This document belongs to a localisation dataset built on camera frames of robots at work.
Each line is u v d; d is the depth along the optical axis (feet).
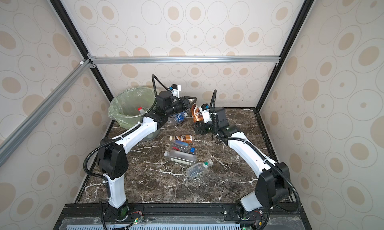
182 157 2.96
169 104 2.22
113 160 1.60
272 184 1.37
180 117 3.54
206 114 2.35
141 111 3.38
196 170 2.91
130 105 3.16
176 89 2.49
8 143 1.69
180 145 3.20
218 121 2.01
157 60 5.92
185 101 2.38
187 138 3.15
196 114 2.54
